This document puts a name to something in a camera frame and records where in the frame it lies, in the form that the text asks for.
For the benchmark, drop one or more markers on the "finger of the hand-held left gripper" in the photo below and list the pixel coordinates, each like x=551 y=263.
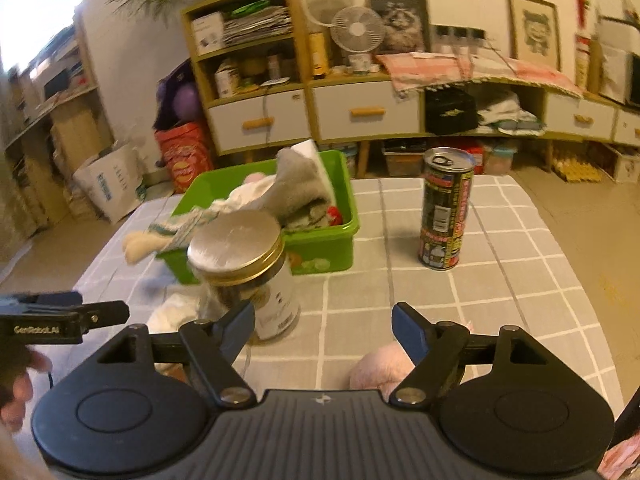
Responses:
x=107 y=314

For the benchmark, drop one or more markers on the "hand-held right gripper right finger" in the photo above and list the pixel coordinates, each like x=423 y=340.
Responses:
x=410 y=327

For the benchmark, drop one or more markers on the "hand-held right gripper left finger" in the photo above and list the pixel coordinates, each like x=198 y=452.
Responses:
x=240 y=327

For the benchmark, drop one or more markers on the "pink plush toy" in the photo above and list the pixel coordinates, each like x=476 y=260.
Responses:
x=375 y=367

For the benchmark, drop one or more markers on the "white fluffy plush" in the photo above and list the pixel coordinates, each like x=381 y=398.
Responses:
x=170 y=310

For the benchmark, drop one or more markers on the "green plastic bin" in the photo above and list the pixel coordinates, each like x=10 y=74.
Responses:
x=320 y=255

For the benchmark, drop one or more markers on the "patterned cloth doll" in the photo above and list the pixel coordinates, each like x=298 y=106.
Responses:
x=185 y=227

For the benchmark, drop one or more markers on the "white cloth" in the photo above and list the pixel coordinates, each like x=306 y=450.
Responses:
x=245 y=200

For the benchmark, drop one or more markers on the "red plush toy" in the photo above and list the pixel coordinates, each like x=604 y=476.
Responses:
x=335 y=215

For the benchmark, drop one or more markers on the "person's left forearm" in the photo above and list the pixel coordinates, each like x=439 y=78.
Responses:
x=12 y=455

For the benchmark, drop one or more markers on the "person's left hand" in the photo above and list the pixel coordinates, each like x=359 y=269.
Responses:
x=20 y=400

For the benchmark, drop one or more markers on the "glass jar with gold lid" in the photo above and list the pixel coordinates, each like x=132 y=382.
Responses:
x=235 y=242

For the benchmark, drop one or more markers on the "grey checked tablecloth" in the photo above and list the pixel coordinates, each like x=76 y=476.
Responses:
x=525 y=285

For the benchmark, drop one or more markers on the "tall printed drink can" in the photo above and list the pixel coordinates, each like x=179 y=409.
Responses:
x=445 y=210

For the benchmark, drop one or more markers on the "white cardboard box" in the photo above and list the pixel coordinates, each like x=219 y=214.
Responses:
x=110 y=182

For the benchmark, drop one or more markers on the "clear storage box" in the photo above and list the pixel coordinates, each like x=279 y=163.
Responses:
x=402 y=160

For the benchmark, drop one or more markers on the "orange printed bag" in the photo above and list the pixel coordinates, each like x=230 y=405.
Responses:
x=185 y=157

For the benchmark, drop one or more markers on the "wooden storage shelf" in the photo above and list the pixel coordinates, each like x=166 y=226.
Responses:
x=50 y=135

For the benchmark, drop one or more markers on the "low wooden drawer cabinet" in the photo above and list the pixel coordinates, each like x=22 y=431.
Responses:
x=365 y=125

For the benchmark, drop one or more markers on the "black bag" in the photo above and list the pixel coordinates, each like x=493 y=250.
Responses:
x=450 y=112

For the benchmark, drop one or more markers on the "purple ball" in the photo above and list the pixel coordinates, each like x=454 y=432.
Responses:
x=185 y=100

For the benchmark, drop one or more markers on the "egg tray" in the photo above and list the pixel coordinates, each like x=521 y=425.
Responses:
x=575 y=170

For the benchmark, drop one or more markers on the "pile of folded clothes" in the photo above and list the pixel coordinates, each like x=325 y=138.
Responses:
x=507 y=115

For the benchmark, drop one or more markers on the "tall wooden shelf cabinet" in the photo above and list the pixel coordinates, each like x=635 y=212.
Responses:
x=200 y=85

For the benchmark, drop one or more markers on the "pink fringed cloth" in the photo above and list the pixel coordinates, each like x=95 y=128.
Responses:
x=425 y=67

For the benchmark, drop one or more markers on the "white storage box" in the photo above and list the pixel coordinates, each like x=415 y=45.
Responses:
x=622 y=165

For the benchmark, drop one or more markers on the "yellow bottle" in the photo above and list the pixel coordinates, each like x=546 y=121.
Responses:
x=319 y=55

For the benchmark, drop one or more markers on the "white carton box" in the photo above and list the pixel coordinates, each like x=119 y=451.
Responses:
x=207 y=32

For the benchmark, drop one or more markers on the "small white desk fan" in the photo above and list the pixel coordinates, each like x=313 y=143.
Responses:
x=357 y=30

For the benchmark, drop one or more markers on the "stack of newspapers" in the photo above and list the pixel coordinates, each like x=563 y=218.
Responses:
x=257 y=25

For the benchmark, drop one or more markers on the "framed cat picture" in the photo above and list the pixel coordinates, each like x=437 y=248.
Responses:
x=400 y=22

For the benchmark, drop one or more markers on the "framed line drawing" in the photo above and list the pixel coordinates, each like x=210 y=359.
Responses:
x=534 y=27

